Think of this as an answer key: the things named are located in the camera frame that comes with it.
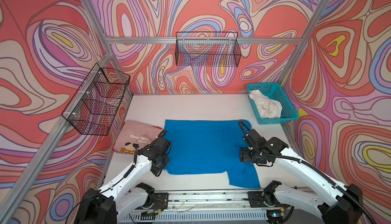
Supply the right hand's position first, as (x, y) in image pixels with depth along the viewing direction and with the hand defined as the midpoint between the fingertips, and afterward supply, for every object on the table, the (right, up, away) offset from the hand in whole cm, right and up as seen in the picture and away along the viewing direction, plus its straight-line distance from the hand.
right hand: (249, 161), depth 77 cm
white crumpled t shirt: (+23, +27, +28) cm, 46 cm away
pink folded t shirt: (-64, +11, +11) cm, 66 cm away
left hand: (-43, -3, +6) cm, 43 cm away
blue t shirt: (-19, +4, +13) cm, 24 cm away
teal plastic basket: (+32, +41, +38) cm, 64 cm away
